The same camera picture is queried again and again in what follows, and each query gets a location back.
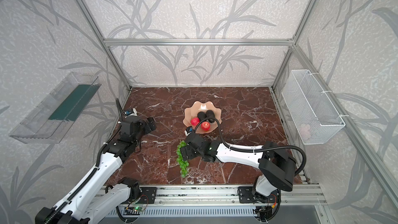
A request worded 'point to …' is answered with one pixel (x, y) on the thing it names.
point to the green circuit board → (138, 208)
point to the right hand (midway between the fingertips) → (188, 142)
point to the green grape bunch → (182, 163)
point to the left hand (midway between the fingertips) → (149, 116)
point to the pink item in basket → (305, 131)
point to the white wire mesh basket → (316, 121)
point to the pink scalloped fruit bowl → (198, 107)
